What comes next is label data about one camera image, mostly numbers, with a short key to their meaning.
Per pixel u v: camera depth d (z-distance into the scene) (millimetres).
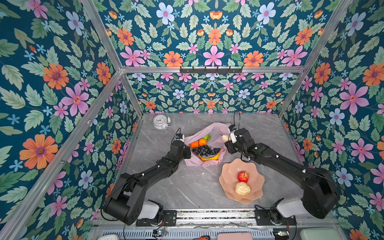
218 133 1023
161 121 1105
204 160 891
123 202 429
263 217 736
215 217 750
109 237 674
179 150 674
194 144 959
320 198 421
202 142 958
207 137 989
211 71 935
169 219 737
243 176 820
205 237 670
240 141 655
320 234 693
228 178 845
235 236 690
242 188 767
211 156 949
